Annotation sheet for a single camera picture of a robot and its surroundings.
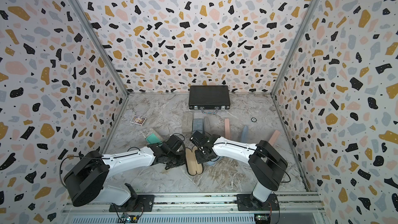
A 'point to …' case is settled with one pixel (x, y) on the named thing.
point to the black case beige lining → (193, 166)
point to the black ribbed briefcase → (209, 98)
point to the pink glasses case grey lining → (227, 130)
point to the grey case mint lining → (198, 125)
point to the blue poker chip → (253, 119)
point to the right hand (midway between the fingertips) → (200, 159)
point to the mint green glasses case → (153, 139)
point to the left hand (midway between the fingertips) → (189, 162)
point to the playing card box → (138, 120)
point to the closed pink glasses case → (274, 137)
